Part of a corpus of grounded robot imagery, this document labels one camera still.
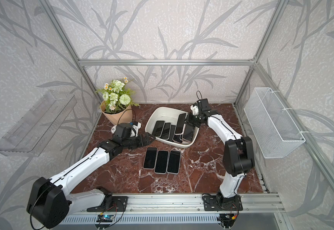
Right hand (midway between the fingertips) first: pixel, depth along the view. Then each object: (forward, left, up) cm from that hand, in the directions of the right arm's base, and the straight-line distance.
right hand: (183, 120), depth 89 cm
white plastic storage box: (+9, +11, -17) cm, 22 cm away
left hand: (-14, +19, +1) cm, 23 cm away
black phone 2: (+1, +1, -5) cm, 5 cm away
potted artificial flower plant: (+7, +40, +11) cm, 42 cm away
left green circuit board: (-49, +41, -17) cm, 66 cm away
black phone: (-20, +6, -17) cm, 27 cm away
